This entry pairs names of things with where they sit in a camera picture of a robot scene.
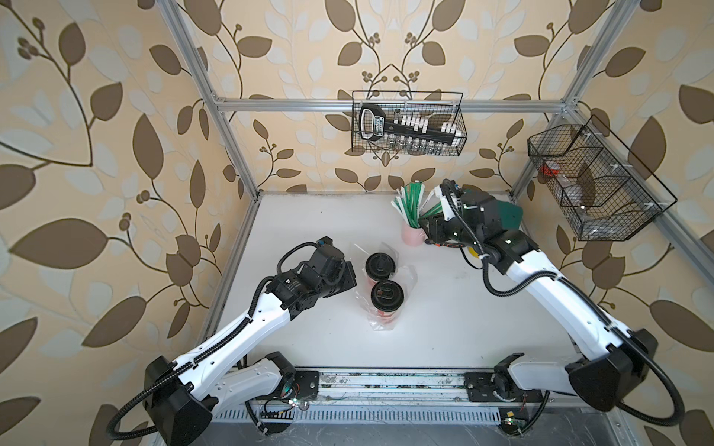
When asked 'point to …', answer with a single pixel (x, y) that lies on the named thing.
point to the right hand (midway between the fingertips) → (425, 219)
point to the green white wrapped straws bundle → (409, 202)
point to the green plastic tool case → (509, 215)
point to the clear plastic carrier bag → (405, 275)
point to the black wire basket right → (604, 191)
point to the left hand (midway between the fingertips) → (354, 271)
